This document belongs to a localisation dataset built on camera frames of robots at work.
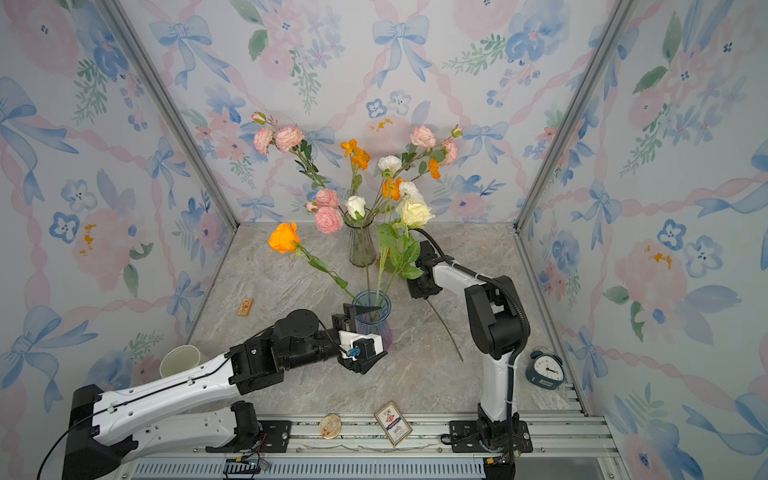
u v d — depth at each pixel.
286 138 0.75
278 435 0.75
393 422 0.75
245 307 0.96
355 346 0.51
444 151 0.86
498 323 0.53
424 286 0.86
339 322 0.59
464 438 0.72
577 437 0.76
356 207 0.69
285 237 0.62
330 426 0.76
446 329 0.92
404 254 0.70
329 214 0.76
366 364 0.58
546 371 0.80
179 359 0.77
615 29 0.71
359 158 0.84
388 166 0.76
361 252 1.02
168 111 0.86
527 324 0.50
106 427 0.40
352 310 0.58
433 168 0.84
